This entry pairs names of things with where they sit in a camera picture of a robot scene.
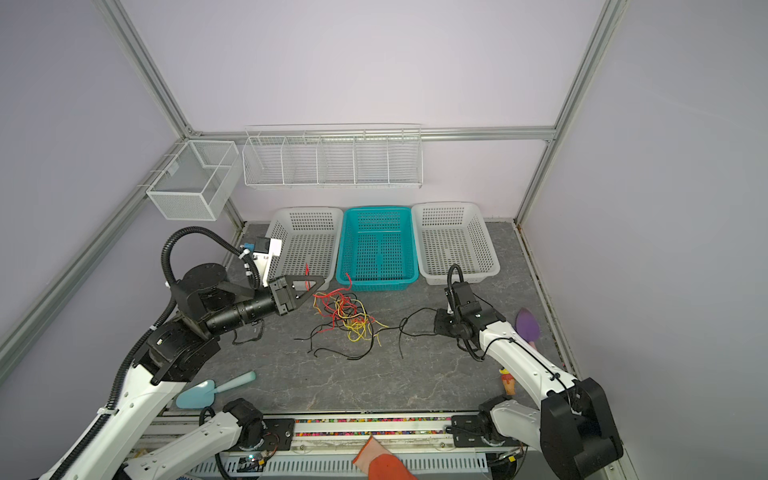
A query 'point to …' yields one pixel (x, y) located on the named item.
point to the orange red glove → (375, 459)
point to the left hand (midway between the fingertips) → (322, 288)
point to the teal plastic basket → (377, 249)
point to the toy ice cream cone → (508, 381)
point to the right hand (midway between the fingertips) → (442, 324)
